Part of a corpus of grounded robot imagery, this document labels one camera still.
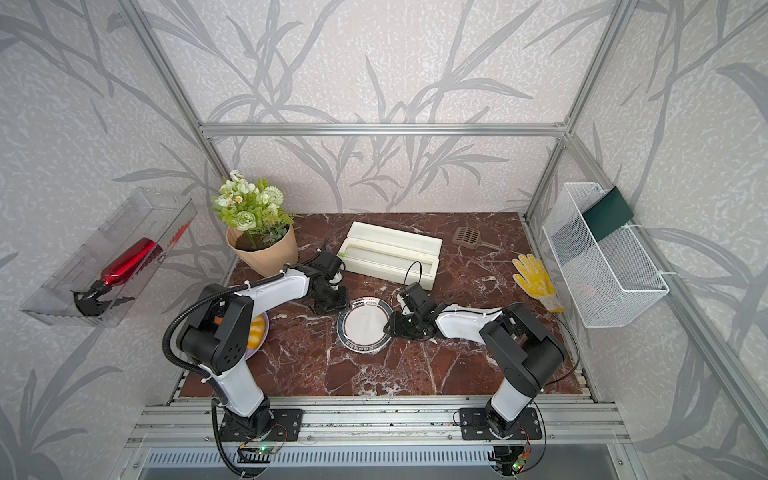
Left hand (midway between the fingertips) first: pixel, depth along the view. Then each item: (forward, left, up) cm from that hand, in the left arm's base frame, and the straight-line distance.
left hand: (349, 308), depth 93 cm
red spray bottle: (-14, +45, +31) cm, 57 cm away
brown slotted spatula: (+29, -43, +1) cm, 52 cm away
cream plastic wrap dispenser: (+17, -16, +5) cm, 23 cm away
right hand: (-7, -12, 0) cm, 14 cm away
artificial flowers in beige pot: (+20, +30, +10) cm, 37 cm away
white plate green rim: (-5, -4, -2) cm, 6 cm away
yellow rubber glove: (+11, -63, -2) cm, 64 cm away
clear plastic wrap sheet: (-5, -4, -2) cm, 6 cm away
